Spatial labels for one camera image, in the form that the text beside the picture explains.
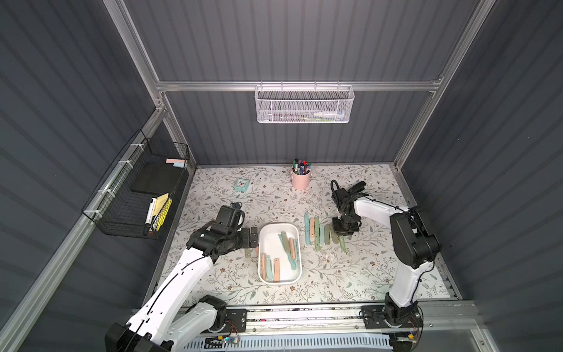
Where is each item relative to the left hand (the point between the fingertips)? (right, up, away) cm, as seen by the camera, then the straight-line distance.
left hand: (244, 236), depth 77 cm
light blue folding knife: (+31, -3, +17) cm, 35 cm away
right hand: (+39, -3, +17) cm, 43 cm away
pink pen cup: (+22, +20, +29) cm, 41 cm away
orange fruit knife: (+27, -1, +19) cm, 33 cm away
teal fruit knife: (+24, -1, +19) cm, 31 cm away
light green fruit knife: (+39, -7, +14) cm, 42 cm away
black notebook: (-31, +21, -1) cm, 37 cm away
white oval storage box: (+13, -10, +12) cm, 20 cm away
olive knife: (-1, -9, +12) cm, 15 cm away
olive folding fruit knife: (+33, -3, +16) cm, 37 cm away
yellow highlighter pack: (-21, +13, -14) cm, 28 cm away
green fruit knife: (+28, -6, +15) cm, 33 cm away
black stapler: (+50, +17, +30) cm, 61 cm away
